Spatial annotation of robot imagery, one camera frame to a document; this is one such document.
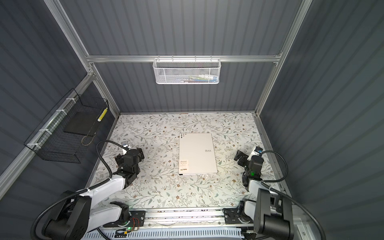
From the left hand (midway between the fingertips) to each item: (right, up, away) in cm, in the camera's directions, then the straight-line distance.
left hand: (128, 152), depth 86 cm
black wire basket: (-25, +11, -15) cm, 31 cm away
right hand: (+71, -2, +3) cm, 71 cm away
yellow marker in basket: (-12, +22, -5) cm, 25 cm away
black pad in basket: (-17, +16, -12) cm, 27 cm away
